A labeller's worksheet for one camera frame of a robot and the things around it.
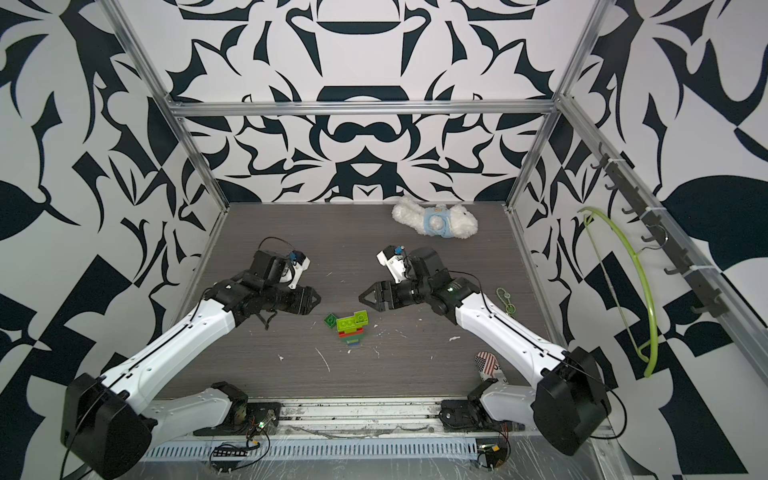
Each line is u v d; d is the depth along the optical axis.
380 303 0.67
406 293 0.67
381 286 0.67
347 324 0.78
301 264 0.74
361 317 0.76
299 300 0.70
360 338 0.83
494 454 0.71
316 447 0.71
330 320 0.89
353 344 0.86
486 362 0.81
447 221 1.04
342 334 0.78
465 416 0.74
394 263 0.71
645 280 0.59
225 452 0.73
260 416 0.74
